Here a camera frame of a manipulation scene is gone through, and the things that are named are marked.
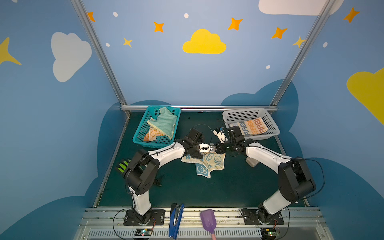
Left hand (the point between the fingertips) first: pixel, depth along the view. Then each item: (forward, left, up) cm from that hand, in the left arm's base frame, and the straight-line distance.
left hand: (203, 144), depth 92 cm
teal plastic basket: (+16, +42, -3) cm, 45 cm away
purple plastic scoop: (-40, -2, -9) cm, 41 cm away
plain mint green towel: (+22, +28, -5) cm, 36 cm away
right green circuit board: (-44, -31, -10) cm, 55 cm away
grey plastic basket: (+30, -27, -5) cm, 41 cm away
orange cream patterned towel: (+11, +36, -7) cm, 38 cm away
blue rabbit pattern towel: (-8, -5, -8) cm, 12 cm away
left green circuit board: (-45, +30, -10) cm, 54 cm away
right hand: (-1, -7, +2) cm, 8 cm away
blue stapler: (-37, +14, -8) cm, 40 cm away
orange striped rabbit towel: (+21, -38, -7) cm, 44 cm away
